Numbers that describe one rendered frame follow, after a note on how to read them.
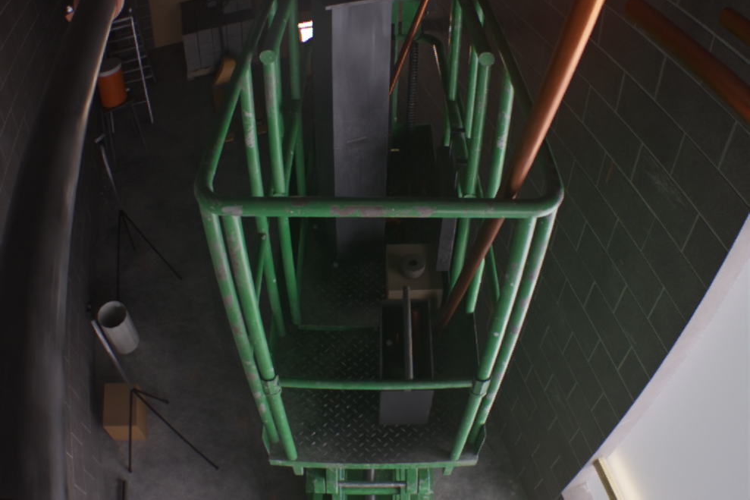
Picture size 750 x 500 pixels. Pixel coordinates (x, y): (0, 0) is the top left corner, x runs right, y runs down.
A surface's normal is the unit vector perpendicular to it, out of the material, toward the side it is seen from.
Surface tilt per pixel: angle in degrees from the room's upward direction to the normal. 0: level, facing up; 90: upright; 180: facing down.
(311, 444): 0
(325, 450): 0
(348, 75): 90
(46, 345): 64
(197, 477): 0
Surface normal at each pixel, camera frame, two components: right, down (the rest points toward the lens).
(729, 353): -0.96, 0.18
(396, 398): 0.00, 0.70
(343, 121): 0.41, 0.64
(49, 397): 0.87, -0.48
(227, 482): 0.02, -0.72
